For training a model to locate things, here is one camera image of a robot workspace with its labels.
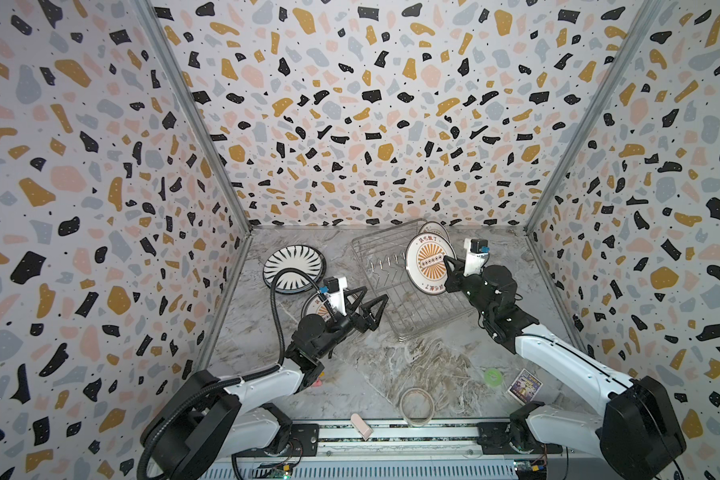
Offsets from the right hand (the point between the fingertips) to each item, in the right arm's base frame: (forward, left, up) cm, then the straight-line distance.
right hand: (443, 252), depth 78 cm
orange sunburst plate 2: (+23, -2, -14) cm, 28 cm away
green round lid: (-22, -16, -29) cm, 40 cm away
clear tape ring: (-31, +10, -26) cm, 42 cm away
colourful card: (-26, -23, -26) cm, 44 cm away
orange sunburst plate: (+3, +4, -8) cm, 9 cm away
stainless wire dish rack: (-2, +7, -27) cm, 28 cm away
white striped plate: (+18, +45, -25) cm, 55 cm away
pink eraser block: (-36, +21, -25) cm, 48 cm away
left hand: (-11, +17, -2) cm, 20 cm away
